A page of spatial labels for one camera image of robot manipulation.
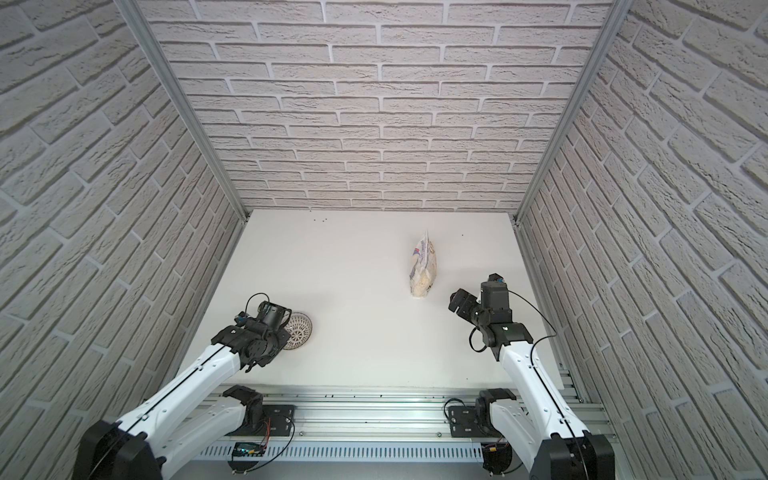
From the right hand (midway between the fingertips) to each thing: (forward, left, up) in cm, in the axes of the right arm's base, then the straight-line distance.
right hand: (456, 299), depth 84 cm
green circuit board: (-31, +57, -12) cm, 66 cm away
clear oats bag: (+8, +9, +5) cm, 13 cm away
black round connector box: (-37, -4, -10) cm, 38 cm away
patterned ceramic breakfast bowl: (-2, +47, -8) cm, 48 cm away
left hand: (-4, +51, -6) cm, 51 cm away
